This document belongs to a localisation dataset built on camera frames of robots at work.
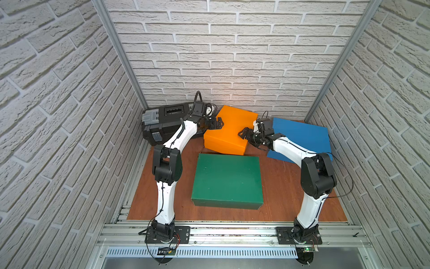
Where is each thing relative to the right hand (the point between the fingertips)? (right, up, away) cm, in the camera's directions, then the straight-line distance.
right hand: (244, 135), depth 95 cm
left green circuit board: (-39, -51, -22) cm, 68 cm away
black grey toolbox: (-50, +7, 0) cm, 50 cm away
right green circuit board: (+26, -50, -24) cm, 61 cm away
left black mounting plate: (-31, -45, -22) cm, 59 cm away
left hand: (-13, +8, 0) cm, 16 cm away
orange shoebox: (-10, -3, -5) cm, 12 cm away
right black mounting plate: (+15, -46, -22) cm, 53 cm away
